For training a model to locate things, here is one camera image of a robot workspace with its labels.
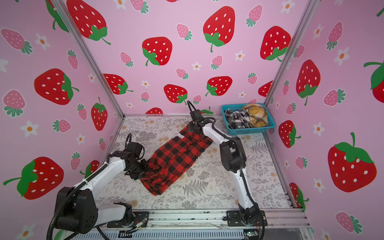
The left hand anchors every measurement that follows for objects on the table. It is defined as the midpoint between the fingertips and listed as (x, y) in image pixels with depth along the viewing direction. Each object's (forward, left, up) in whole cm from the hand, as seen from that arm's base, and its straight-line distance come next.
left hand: (148, 171), depth 85 cm
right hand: (+31, -24, +3) cm, 40 cm away
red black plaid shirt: (+9, -14, -4) cm, 17 cm away
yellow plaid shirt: (+42, -73, +6) cm, 84 cm away
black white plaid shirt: (+37, -56, +5) cm, 67 cm away
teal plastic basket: (+53, -60, +3) cm, 80 cm away
